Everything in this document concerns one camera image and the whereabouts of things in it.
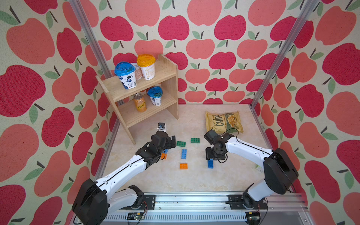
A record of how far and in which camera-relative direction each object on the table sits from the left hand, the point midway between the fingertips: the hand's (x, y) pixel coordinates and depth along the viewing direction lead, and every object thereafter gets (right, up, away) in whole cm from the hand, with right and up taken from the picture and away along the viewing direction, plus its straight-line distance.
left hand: (169, 138), depth 82 cm
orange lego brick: (-4, -12, +8) cm, 15 cm away
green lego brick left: (+7, -6, +14) cm, 16 cm away
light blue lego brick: (-3, -10, +10) cm, 15 cm away
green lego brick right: (+17, -4, +16) cm, 24 cm away
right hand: (+26, -14, +4) cm, 30 cm away
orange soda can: (-17, +21, -1) cm, 27 cm away
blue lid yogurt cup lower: (-9, +28, +4) cm, 29 cm away
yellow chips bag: (+37, +8, +18) cm, 42 cm away
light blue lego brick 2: (+9, -12, +9) cm, 17 cm away
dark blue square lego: (+25, -16, +4) cm, 31 cm away
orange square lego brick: (+9, -18, +4) cm, 20 cm away
